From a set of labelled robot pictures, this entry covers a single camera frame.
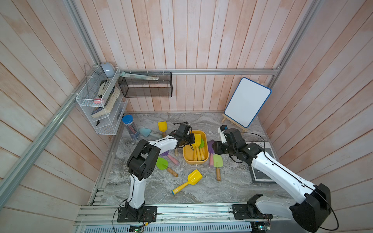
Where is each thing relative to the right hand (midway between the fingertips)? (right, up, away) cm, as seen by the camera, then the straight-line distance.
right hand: (215, 144), depth 81 cm
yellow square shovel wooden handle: (-34, +9, +29) cm, 46 cm away
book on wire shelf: (-66, +18, -2) cm, 68 cm away
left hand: (-11, 0, +16) cm, 19 cm away
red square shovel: (-23, -7, +13) cm, 27 cm away
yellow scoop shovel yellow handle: (-8, -1, +17) cm, 19 cm away
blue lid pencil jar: (-52, +10, +12) cm, 54 cm away
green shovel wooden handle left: (-31, -14, +9) cm, 36 cm away
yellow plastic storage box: (-15, -6, +14) cm, 21 cm away
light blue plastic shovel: (-46, +5, +26) cm, 53 cm away
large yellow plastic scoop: (-12, -21, +4) cm, 25 cm away
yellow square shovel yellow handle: (-10, -9, +11) cm, 18 cm away
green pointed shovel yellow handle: (-5, -3, +17) cm, 18 cm away
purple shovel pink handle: (-30, -9, +14) cm, 34 cm away
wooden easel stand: (+18, +13, +23) cm, 32 cm away
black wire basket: (-45, +41, +22) cm, 65 cm away
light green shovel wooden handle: (+4, -14, +10) cm, 17 cm away
